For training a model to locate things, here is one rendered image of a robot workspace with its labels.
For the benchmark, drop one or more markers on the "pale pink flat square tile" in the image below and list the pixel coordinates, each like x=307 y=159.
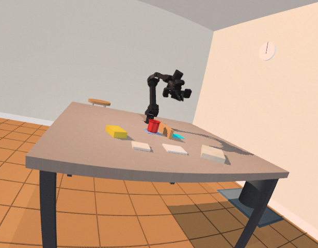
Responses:
x=174 y=149

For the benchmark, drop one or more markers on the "beige rectangular block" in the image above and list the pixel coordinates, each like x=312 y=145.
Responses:
x=211 y=153

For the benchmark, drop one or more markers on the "yellow rectangular block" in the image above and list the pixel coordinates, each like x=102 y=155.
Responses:
x=116 y=131

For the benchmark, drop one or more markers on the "red plastic cup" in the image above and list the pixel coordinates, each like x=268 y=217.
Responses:
x=153 y=125

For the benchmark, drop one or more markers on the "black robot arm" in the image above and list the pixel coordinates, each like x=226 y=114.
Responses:
x=174 y=80

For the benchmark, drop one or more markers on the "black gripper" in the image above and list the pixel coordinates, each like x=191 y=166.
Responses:
x=177 y=93

